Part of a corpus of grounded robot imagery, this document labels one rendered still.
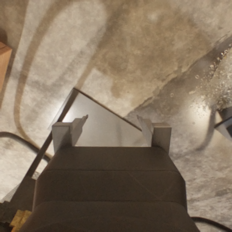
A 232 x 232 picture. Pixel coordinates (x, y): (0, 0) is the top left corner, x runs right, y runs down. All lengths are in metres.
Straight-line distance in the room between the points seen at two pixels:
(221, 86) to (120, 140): 0.48
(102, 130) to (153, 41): 0.44
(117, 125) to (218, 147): 0.50
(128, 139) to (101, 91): 0.28
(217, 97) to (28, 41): 0.71
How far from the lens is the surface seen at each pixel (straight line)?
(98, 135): 0.80
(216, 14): 0.60
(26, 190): 0.62
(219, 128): 0.81
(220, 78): 0.68
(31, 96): 0.79
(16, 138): 0.98
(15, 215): 0.53
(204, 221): 0.97
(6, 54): 0.65
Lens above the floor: 0.55
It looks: 51 degrees down
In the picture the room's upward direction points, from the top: 170 degrees counter-clockwise
